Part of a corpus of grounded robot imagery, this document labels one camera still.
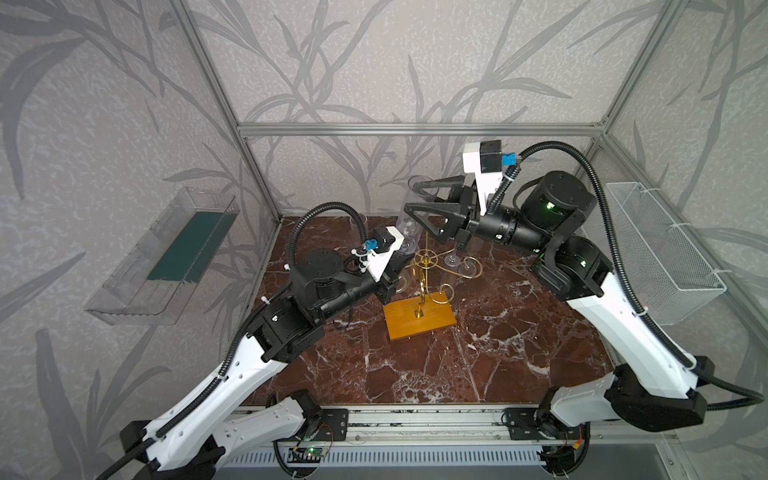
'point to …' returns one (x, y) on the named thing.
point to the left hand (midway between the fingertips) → (415, 247)
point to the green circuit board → (315, 450)
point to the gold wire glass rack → (426, 261)
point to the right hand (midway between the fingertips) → (415, 187)
